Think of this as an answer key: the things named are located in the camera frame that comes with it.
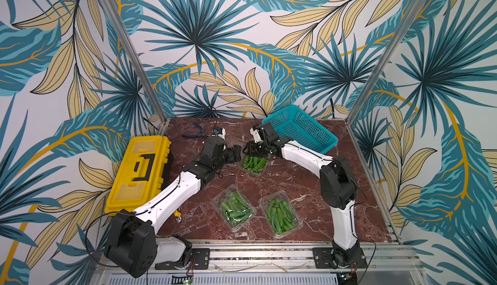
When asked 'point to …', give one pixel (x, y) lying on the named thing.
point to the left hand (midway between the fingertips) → (232, 150)
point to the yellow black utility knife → (177, 214)
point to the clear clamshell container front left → (233, 207)
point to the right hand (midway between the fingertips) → (245, 150)
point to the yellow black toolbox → (141, 174)
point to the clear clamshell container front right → (281, 214)
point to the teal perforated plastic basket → (294, 122)
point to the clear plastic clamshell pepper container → (253, 164)
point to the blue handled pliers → (200, 135)
